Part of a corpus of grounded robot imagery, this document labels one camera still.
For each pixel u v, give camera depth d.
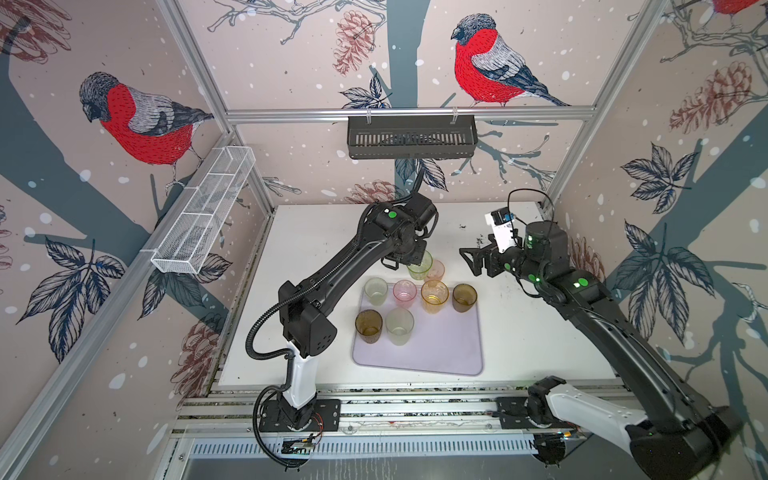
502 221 0.60
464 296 0.92
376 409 0.76
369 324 0.86
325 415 0.73
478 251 0.62
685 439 0.36
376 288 0.92
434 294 0.92
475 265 0.64
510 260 0.60
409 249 0.66
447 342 0.88
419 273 0.78
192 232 0.74
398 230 0.53
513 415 0.73
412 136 1.04
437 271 0.98
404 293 0.93
